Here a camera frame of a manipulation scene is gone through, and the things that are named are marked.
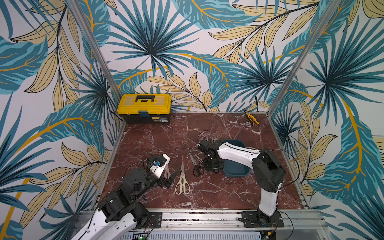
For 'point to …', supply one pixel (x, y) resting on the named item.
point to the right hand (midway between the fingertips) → (211, 167)
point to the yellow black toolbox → (145, 108)
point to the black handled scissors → (196, 171)
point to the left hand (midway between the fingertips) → (169, 165)
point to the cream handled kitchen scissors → (182, 183)
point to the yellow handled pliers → (251, 118)
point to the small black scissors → (201, 163)
